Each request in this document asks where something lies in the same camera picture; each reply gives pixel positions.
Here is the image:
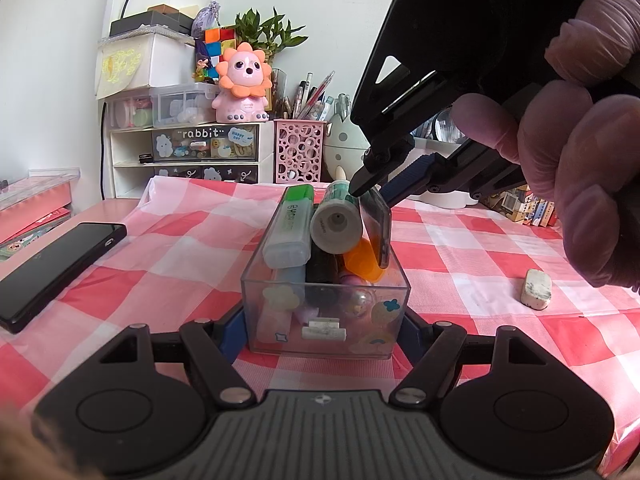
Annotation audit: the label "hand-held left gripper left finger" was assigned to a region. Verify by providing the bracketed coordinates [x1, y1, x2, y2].
[95, 305, 256, 409]

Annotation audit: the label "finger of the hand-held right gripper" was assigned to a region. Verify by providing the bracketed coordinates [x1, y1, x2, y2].
[382, 137, 531, 209]
[348, 30, 453, 197]

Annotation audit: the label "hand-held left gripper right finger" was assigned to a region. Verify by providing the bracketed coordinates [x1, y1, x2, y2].
[390, 307, 551, 409]

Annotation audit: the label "white pen with purple end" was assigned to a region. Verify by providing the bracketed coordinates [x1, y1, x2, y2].
[345, 290, 376, 318]

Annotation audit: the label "black case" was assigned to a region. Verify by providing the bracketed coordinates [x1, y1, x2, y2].
[359, 187, 392, 269]

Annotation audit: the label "grey blue marker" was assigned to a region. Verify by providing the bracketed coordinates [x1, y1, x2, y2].
[272, 262, 307, 293]

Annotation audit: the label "orange highlighter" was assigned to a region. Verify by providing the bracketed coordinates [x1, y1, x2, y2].
[342, 237, 386, 283]

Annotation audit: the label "green and white glue stick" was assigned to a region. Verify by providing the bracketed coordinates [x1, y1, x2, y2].
[310, 180, 363, 254]

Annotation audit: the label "clear plastic organizer box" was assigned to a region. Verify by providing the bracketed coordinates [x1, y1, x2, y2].
[241, 182, 412, 360]

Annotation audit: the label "black marker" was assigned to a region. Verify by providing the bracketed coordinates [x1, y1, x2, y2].
[306, 247, 341, 285]

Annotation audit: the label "green highlighter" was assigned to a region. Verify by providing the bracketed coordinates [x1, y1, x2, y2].
[262, 185, 317, 268]

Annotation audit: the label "white used eraser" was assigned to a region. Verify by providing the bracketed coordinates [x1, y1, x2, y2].
[520, 268, 553, 309]

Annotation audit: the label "person's right hand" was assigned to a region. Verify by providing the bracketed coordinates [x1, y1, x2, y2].
[452, 0, 640, 293]

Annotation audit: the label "pens in egg holder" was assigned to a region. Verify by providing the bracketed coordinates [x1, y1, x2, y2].
[327, 92, 353, 121]

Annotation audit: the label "egg-shaped pen holder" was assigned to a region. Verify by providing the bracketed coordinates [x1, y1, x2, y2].
[322, 110, 371, 181]

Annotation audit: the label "white flower-shaped pen holder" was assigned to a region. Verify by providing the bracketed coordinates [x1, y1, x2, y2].
[400, 132, 481, 209]

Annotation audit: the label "pens in pink holder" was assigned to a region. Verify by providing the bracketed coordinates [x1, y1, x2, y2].
[285, 71, 336, 122]

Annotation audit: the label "black magnifying glass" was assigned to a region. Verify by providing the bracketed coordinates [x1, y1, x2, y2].
[425, 109, 468, 143]

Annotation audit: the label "pink perforated pen holder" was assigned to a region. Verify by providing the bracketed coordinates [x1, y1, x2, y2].
[273, 119, 328, 184]

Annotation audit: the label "clear glass vase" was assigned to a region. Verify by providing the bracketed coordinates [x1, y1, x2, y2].
[270, 67, 288, 116]

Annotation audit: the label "cartoon cover book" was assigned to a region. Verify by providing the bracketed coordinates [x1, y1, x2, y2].
[480, 185, 531, 222]

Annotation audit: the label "pink checked tablecloth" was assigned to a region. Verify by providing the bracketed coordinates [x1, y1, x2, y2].
[0, 175, 640, 456]

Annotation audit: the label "green bamboo plant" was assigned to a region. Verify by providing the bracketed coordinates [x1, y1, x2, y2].
[234, 6, 308, 61]

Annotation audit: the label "pink lion toy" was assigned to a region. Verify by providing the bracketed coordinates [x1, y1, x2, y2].
[210, 42, 275, 123]

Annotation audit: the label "black patterned drawer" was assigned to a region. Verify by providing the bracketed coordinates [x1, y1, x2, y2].
[154, 162, 260, 184]

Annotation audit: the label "multicoloured puzzle cube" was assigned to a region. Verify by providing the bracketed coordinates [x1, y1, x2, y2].
[204, 25, 238, 56]

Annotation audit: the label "small colourful figurine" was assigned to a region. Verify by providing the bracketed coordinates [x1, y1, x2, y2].
[192, 57, 221, 83]

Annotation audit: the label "clear drawer with cloud sticker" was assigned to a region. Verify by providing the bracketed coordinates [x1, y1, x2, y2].
[151, 124, 261, 162]

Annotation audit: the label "black smartphone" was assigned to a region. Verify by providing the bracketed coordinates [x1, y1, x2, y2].
[0, 221, 128, 334]

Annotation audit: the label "purple sachet bag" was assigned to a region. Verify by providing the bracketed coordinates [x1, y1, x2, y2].
[192, 2, 223, 36]

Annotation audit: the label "large clear storage box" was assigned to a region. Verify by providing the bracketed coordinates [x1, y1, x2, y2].
[150, 84, 221, 128]

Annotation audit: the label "white drawer organizer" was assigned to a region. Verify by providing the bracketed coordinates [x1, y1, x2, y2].
[109, 120, 276, 201]

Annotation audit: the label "white cardboard box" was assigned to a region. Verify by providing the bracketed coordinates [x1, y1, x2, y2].
[145, 32, 198, 88]

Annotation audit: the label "black box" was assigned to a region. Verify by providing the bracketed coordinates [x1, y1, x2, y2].
[147, 9, 196, 33]

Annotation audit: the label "cartoon sticker sheets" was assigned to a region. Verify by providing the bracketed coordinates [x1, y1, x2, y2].
[0, 207, 73, 263]

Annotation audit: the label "small clear storage box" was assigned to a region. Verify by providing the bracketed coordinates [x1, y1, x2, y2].
[111, 95, 156, 131]

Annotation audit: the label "pink box with clear lid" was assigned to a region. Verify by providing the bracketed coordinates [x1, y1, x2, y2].
[0, 169, 81, 243]

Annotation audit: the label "dark grey flat box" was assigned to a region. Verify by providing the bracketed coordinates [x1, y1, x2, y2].
[110, 12, 173, 37]

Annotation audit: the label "plastic bag with yellow pieces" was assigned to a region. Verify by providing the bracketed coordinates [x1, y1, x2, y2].
[96, 37, 151, 100]

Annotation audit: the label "black cable beside organizer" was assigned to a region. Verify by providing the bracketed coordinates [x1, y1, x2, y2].
[101, 102, 109, 201]

